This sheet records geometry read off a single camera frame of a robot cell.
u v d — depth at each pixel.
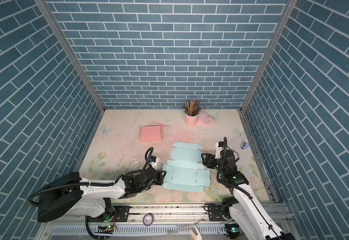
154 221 0.72
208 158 0.73
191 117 1.04
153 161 0.75
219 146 0.75
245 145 0.99
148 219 0.73
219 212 0.74
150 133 1.04
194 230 0.68
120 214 0.74
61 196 0.45
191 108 1.05
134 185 0.63
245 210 0.50
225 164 0.61
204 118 1.12
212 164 0.72
